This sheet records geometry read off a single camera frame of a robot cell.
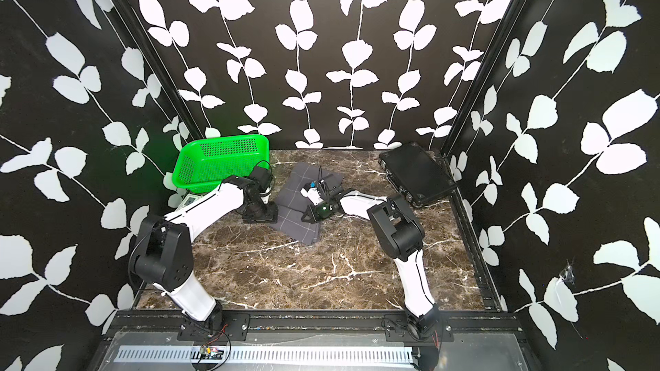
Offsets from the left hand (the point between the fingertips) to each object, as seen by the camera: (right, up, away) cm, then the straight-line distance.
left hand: (270, 215), depth 90 cm
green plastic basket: (-38, +20, +25) cm, 49 cm away
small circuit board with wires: (-12, -35, -19) cm, 42 cm away
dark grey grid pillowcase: (+6, +2, +11) cm, 13 cm away
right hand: (+10, -1, +5) cm, 11 cm away
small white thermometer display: (-36, +4, +12) cm, 38 cm away
